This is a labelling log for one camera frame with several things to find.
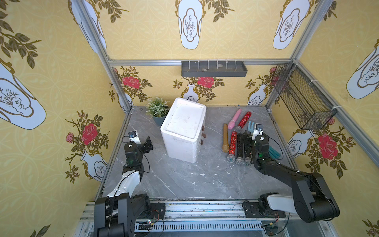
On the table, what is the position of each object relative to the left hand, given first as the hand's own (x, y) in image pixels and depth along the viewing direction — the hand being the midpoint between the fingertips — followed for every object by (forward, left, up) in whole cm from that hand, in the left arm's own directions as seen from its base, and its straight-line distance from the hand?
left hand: (140, 138), depth 87 cm
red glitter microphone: (+12, -63, -9) cm, 65 cm away
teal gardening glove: (-7, -82, -9) cm, 83 cm away
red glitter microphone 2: (-10, -54, -8) cm, 55 cm away
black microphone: (-11, -59, -8) cm, 61 cm away
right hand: (+2, -66, +2) cm, 66 cm away
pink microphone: (+17, -60, -9) cm, 63 cm away
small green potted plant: (+21, -9, +3) cm, 23 cm away
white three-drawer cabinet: (-1, -25, +11) cm, 27 cm away
